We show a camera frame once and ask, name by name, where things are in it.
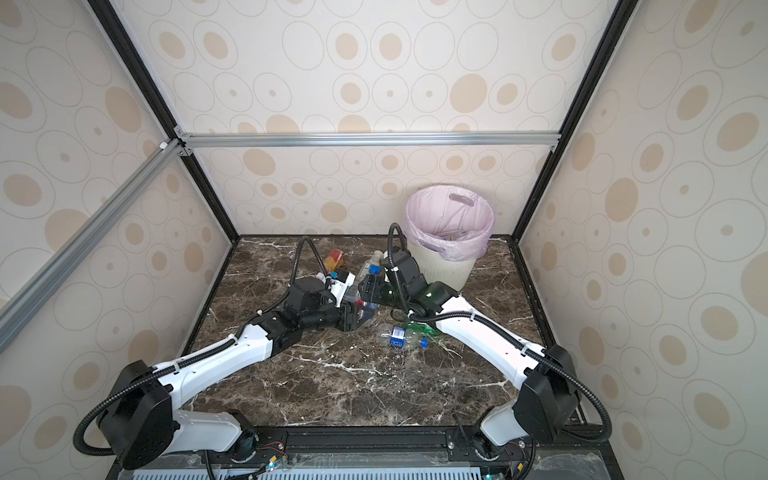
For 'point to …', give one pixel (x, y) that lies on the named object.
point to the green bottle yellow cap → (415, 328)
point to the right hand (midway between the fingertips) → (368, 288)
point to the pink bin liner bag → (453, 220)
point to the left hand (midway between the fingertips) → (375, 310)
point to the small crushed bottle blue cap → (399, 338)
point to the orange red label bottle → (336, 260)
